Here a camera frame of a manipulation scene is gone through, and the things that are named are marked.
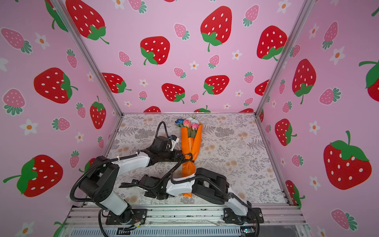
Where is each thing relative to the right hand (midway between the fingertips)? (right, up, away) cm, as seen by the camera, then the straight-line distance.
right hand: (146, 184), depth 84 cm
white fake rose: (+28, +38, +25) cm, 53 cm away
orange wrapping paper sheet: (+24, +21, +14) cm, 35 cm away
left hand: (+20, +17, +6) cm, 27 cm away
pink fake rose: (+22, +36, +24) cm, 49 cm away
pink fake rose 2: (+28, +34, +20) cm, 49 cm away
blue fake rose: (+16, +38, +27) cm, 49 cm away
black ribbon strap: (+20, +10, +9) cm, 24 cm away
